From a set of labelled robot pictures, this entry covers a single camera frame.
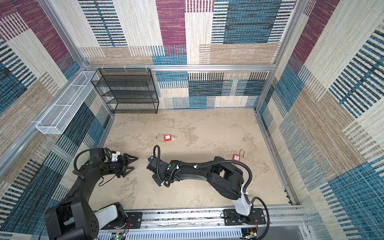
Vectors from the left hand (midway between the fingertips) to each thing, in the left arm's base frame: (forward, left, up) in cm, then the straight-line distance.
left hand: (135, 160), depth 83 cm
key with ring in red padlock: (+22, -19, -10) cm, 31 cm away
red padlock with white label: (+20, -14, -8) cm, 26 cm away
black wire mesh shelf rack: (+52, +16, +7) cm, 55 cm away
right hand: (-6, -14, -7) cm, 17 cm away
